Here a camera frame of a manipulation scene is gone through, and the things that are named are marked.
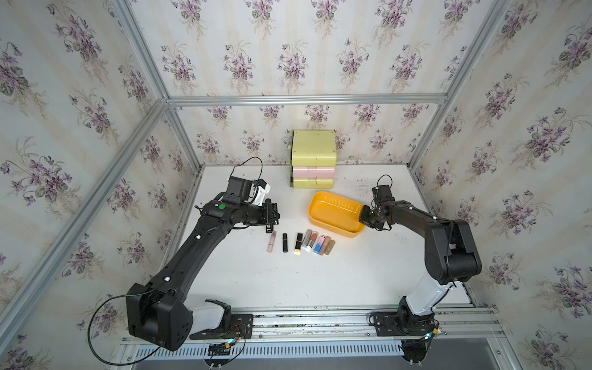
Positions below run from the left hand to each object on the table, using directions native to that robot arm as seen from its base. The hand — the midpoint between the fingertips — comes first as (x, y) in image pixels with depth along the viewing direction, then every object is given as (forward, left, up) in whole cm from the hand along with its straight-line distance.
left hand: (280, 216), depth 76 cm
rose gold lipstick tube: (-1, -17, -20) cm, 26 cm away
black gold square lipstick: (-1, -6, -20) cm, 21 cm away
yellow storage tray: (+14, -23, -20) cm, 34 cm away
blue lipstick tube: (-1, -15, -19) cm, 24 cm away
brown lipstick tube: (-2, -19, -20) cm, 28 cm away
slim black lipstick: (+1, -1, -21) cm, 21 cm away
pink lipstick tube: (+1, +4, -21) cm, 22 cm away
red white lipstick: (+3, -13, -19) cm, 24 cm away
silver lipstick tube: (+1, -10, -20) cm, 22 cm away
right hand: (+10, -34, -18) cm, 40 cm away
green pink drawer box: (+29, -13, -1) cm, 32 cm away
